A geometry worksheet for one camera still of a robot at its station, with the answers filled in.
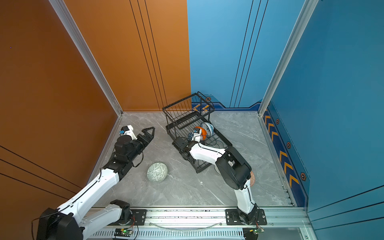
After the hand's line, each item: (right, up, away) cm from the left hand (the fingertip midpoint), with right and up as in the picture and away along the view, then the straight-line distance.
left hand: (152, 130), depth 79 cm
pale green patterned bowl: (0, -25, +8) cm, 26 cm away
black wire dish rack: (+14, +9, +30) cm, 34 cm away
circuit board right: (+50, -49, -8) cm, 70 cm away
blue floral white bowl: (+31, +1, +18) cm, 36 cm away
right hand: (+26, -8, +14) cm, 30 cm away
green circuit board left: (-12, -49, -8) cm, 51 cm away
